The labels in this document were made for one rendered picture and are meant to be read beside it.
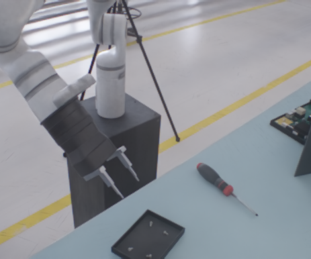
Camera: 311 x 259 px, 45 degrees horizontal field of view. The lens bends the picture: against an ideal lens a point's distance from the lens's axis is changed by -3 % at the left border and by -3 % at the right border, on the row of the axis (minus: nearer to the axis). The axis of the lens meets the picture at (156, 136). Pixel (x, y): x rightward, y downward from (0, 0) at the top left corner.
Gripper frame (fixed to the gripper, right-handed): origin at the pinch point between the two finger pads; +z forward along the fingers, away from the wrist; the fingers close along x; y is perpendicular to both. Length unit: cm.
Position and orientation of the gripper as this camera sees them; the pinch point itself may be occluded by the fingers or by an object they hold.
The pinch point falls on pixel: (130, 188)
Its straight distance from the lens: 65.9
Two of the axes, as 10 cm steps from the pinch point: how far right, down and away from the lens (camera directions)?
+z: 5.8, 8.0, 1.6
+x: -4.7, 4.9, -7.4
